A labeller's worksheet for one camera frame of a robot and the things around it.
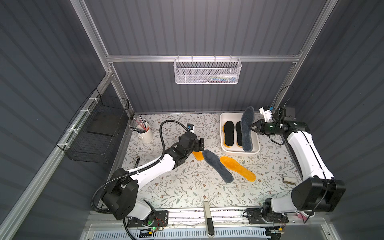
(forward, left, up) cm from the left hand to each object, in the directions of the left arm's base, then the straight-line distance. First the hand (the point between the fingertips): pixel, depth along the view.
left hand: (198, 140), depth 83 cm
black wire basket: (-2, +53, +10) cm, 54 cm away
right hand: (+2, -28, +9) cm, 30 cm away
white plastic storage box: (+6, -26, -19) cm, 32 cm away
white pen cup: (+11, +34, -7) cm, 36 cm away
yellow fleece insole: (0, 0, -18) cm, 18 cm away
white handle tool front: (-38, -4, -13) cm, 40 cm away
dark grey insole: (0, -26, +5) cm, 26 cm away
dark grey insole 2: (-4, -10, -17) cm, 21 cm away
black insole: (+22, -23, -16) cm, 36 cm away
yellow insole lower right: (-9, -24, -18) cm, 32 cm away
